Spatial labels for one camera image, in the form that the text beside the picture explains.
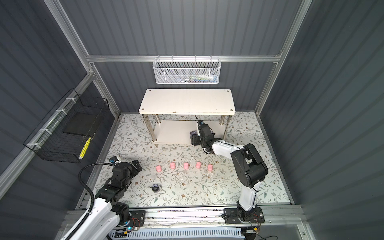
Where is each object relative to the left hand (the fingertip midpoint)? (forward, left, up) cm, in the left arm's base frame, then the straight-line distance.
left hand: (131, 165), depth 83 cm
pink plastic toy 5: (0, -45, -7) cm, 45 cm away
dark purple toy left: (-12, -14, -4) cm, 19 cm away
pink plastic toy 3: (+2, -30, -7) cm, 31 cm away
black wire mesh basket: (+8, +28, +19) cm, 35 cm away
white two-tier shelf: (+46, -19, -7) cm, 51 cm away
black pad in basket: (+15, +23, +20) cm, 34 cm away
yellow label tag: (0, +16, +18) cm, 24 cm away
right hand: (+18, -37, 0) cm, 41 cm away
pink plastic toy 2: (+2, -22, -7) cm, 23 cm away
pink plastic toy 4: (+2, -38, -7) cm, 39 cm away
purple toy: (+21, -36, +2) cm, 41 cm away
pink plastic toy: (+1, -14, -7) cm, 15 cm away
